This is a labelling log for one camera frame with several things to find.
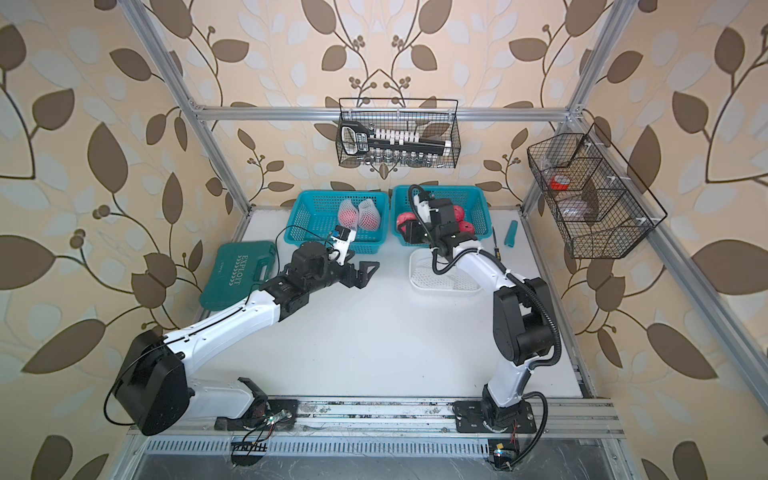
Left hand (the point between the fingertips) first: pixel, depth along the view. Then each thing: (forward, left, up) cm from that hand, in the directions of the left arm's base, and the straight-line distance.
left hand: (362, 254), depth 79 cm
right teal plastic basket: (+36, -38, -14) cm, 54 cm away
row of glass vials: (+28, -13, +11) cm, 33 cm away
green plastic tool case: (+7, +43, -18) cm, 47 cm away
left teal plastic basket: (+35, +24, -23) cm, 49 cm away
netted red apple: (+28, +1, -15) cm, 32 cm away
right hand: (+14, -12, -4) cm, 20 cm away
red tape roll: (+17, -54, +12) cm, 57 cm away
